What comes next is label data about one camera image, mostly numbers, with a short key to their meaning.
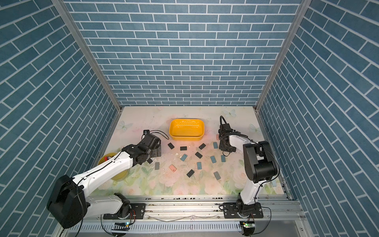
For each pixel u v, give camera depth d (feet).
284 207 2.82
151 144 2.15
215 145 3.25
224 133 2.60
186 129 3.47
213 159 3.07
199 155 3.09
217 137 3.41
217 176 2.84
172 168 2.91
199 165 2.97
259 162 1.63
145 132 2.46
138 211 2.42
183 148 3.18
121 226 2.37
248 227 2.41
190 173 2.84
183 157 3.07
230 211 2.41
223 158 3.07
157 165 2.99
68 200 1.30
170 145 3.25
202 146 3.24
